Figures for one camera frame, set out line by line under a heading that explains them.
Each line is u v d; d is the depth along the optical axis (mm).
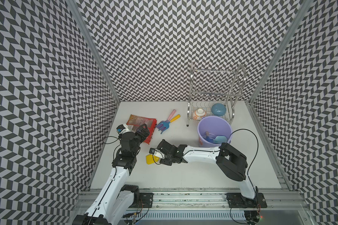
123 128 677
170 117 1051
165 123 1045
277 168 867
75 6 718
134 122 1020
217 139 886
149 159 867
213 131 965
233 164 494
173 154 667
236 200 724
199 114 1005
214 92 823
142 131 722
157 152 765
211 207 722
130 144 581
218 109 1047
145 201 727
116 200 431
